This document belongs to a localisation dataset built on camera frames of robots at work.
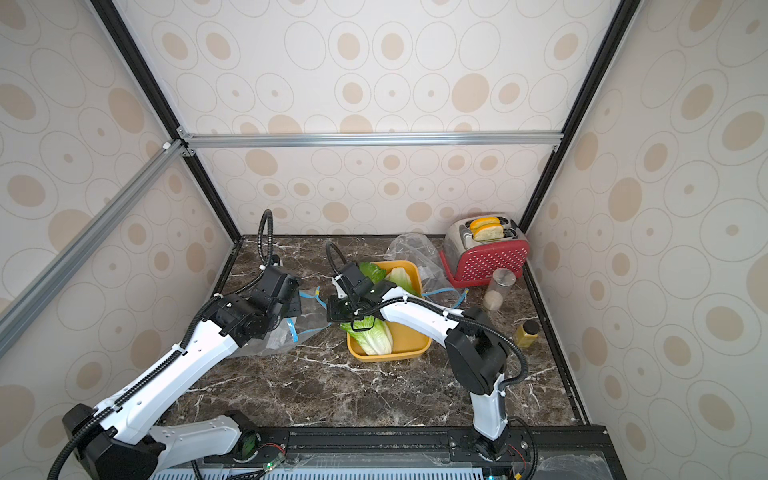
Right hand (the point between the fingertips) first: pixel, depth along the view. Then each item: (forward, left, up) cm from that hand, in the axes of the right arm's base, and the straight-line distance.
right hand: (335, 310), depth 85 cm
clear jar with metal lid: (+14, -50, -7) cm, 52 cm away
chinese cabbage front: (-5, -11, -3) cm, 13 cm away
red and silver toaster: (+22, -42, +4) cm, 47 cm away
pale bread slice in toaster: (+27, -45, +6) cm, 53 cm away
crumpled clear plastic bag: (+13, -29, -4) cm, 32 cm away
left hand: (-2, +8, +10) cm, 13 cm away
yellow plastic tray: (-3, -21, -12) cm, 24 cm away
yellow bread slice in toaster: (+30, -44, +7) cm, 54 cm away
